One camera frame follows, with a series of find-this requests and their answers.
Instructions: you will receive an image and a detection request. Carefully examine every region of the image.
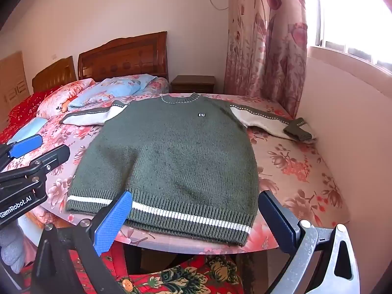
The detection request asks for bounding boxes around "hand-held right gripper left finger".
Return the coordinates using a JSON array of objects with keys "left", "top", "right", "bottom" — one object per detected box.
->
[{"left": 31, "top": 191, "right": 144, "bottom": 294}]

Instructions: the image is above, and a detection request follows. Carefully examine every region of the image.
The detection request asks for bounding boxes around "pink floral curtain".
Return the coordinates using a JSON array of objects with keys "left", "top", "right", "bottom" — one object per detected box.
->
[{"left": 223, "top": 0, "right": 308, "bottom": 119}]

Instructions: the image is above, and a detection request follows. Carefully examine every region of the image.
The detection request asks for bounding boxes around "large wooden headboard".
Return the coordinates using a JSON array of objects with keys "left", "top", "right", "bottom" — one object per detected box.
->
[{"left": 77, "top": 31, "right": 170, "bottom": 82}]

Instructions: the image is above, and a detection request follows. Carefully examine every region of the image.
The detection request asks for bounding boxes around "light wooden door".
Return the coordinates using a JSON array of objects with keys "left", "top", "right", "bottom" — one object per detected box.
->
[{"left": 0, "top": 51, "right": 30, "bottom": 123}]

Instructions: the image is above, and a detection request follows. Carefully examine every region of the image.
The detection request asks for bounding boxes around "person's red floral jacket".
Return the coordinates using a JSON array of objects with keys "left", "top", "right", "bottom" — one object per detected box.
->
[{"left": 67, "top": 245, "right": 245, "bottom": 294}]

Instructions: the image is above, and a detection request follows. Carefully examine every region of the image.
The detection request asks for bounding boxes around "person's left hand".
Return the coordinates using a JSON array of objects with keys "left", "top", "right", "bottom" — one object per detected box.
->
[{"left": 0, "top": 220, "right": 27, "bottom": 274}]

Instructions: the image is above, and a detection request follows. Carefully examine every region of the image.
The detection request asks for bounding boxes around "red blanket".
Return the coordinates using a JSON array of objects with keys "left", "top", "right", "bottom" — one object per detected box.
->
[{"left": 0, "top": 87, "right": 59, "bottom": 144}]

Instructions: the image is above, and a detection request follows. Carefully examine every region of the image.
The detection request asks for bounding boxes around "green knit sweater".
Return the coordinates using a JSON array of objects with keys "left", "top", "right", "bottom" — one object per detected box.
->
[{"left": 60, "top": 93, "right": 317, "bottom": 247}]

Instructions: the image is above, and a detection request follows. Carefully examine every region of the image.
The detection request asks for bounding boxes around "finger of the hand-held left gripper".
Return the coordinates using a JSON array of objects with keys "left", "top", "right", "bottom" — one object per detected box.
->
[
  {"left": 0, "top": 145, "right": 70, "bottom": 190},
  {"left": 0, "top": 134, "right": 44, "bottom": 172}
]

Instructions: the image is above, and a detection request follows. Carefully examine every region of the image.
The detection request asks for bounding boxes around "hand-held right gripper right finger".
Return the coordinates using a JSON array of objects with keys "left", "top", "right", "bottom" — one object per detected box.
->
[{"left": 258, "top": 190, "right": 360, "bottom": 294}]

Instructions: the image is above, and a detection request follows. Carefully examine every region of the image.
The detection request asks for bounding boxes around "window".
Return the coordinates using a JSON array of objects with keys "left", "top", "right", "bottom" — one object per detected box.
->
[{"left": 300, "top": 0, "right": 392, "bottom": 75}]

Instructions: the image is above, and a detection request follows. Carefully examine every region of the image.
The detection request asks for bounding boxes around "light blue cloth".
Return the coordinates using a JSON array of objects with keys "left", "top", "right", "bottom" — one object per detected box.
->
[{"left": 8, "top": 118, "right": 48, "bottom": 145}]

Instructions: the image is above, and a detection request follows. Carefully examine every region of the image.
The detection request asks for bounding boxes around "blue floral pillow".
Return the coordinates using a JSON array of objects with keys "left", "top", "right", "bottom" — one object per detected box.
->
[{"left": 67, "top": 75, "right": 158, "bottom": 111}]

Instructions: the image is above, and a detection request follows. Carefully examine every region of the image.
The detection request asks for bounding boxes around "dark wooden nightstand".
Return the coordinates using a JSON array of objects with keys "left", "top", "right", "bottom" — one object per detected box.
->
[{"left": 171, "top": 75, "right": 216, "bottom": 94}]

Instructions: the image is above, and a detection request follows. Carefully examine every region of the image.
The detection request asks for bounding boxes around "small wooden headboard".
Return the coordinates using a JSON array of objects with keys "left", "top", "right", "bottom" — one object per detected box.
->
[{"left": 32, "top": 56, "right": 77, "bottom": 93}]

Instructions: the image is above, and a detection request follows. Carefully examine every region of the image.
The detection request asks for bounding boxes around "pink floral pillow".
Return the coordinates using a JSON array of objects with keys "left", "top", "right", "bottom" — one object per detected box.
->
[{"left": 36, "top": 78, "right": 96, "bottom": 120}]

